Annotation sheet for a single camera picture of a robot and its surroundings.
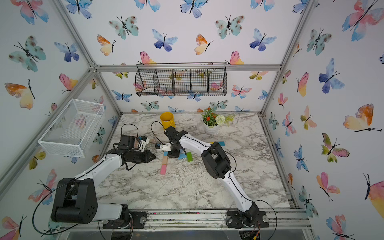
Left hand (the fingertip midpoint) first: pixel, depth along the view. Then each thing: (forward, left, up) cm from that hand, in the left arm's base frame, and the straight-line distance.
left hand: (156, 155), depth 88 cm
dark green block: (+3, -19, -8) cm, 21 cm away
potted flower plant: (+21, -34, +5) cm, 40 cm away
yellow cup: (+27, -4, +1) cm, 27 cm away
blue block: (+3, -14, -7) cm, 16 cm away
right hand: (+7, -8, -7) cm, 12 cm away
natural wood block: (+1, -3, -8) cm, 9 cm away
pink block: (-5, -3, -8) cm, 10 cm away
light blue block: (+6, -3, -8) cm, 11 cm away
